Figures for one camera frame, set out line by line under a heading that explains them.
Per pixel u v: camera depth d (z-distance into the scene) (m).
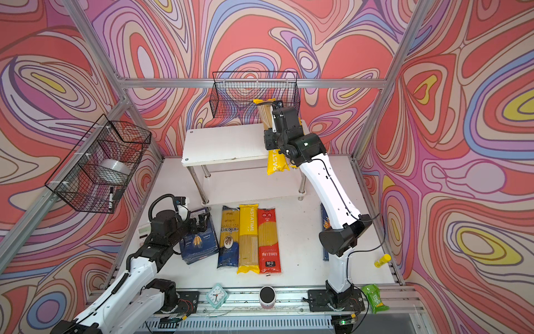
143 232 0.89
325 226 0.89
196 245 0.80
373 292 0.75
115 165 0.73
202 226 0.75
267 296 0.70
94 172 0.68
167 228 0.63
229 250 0.84
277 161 0.68
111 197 0.72
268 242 0.86
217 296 0.73
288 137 0.52
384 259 0.75
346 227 0.45
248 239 0.86
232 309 0.73
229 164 0.73
